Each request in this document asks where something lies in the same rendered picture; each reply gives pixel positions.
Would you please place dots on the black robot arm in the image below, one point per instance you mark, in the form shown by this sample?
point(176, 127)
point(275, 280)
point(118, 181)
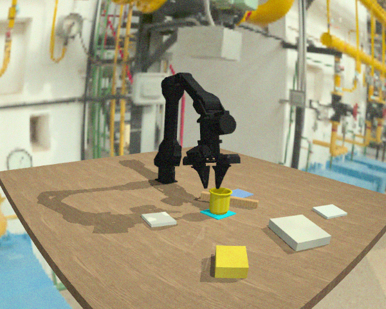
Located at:
point(214, 121)

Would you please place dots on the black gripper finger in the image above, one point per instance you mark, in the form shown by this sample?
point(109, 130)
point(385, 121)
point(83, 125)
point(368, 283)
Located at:
point(203, 172)
point(220, 171)

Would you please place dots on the yellow block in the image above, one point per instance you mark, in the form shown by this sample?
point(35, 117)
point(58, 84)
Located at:
point(231, 262)

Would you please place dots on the yellow translucent cup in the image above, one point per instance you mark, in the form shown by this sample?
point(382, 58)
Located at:
point(219, 200)

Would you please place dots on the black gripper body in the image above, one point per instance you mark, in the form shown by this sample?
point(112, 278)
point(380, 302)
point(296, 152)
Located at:
point(220, 159)

